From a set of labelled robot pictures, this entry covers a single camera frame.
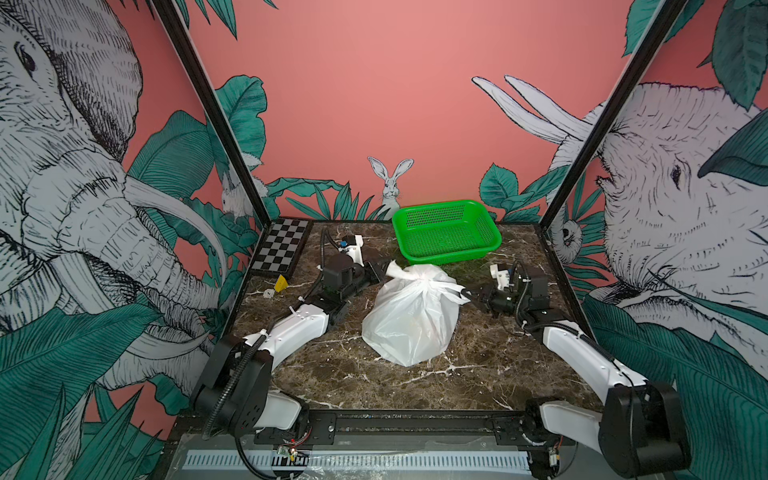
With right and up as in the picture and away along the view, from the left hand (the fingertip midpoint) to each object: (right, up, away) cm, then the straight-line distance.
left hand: (390, 254), depth 81 cm
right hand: (+20, -9, 0) cm, 22 cm away
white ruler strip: (-23, -51, -8) cm, 57 cm away
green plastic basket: (+22, +8, +37) cm, 44 cm away
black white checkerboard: (-41, +2, +28) cm, 49 cm away
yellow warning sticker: (-38, -10, +19) cm, 44 cm away
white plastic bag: (+7, -18, +2) cm, 19 cm away
